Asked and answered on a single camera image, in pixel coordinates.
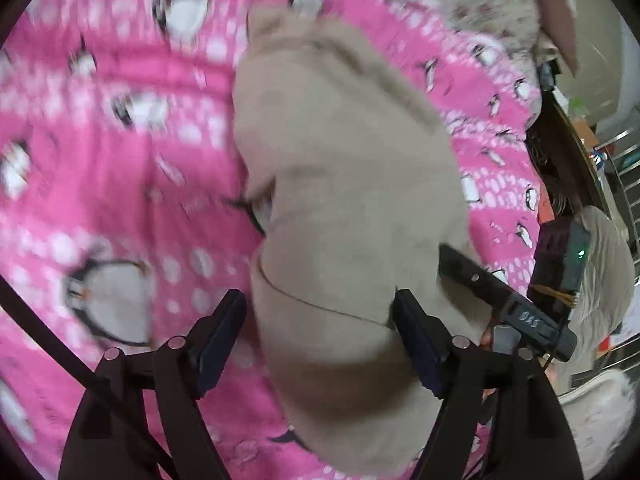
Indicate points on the dusty pink pillow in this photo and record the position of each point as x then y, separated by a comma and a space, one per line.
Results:
557, 21

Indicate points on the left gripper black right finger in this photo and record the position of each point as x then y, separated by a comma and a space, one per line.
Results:
529, 436

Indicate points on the beige garment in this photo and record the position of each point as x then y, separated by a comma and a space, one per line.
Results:
364, 189

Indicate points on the pink penguin blanket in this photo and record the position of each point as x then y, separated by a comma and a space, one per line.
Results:
123, 193

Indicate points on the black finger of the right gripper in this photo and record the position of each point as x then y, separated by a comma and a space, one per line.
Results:
466, 273

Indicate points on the dark wooden bedside table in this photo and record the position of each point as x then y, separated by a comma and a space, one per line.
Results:
561, 160

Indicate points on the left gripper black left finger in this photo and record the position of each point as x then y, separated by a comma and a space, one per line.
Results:
141, 420

